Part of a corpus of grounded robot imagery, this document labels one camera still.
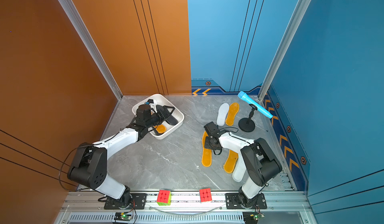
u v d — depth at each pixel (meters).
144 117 0.69
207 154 0.89
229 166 0.84
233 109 1.12
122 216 0.71
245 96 0.87
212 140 0.67
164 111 0.78
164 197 0.71
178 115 1.05
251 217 0.71
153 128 0.78
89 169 0.45
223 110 1.12
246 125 1.02
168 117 0.78
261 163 0.46
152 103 0.82
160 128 0.96
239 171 0.83
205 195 0.71
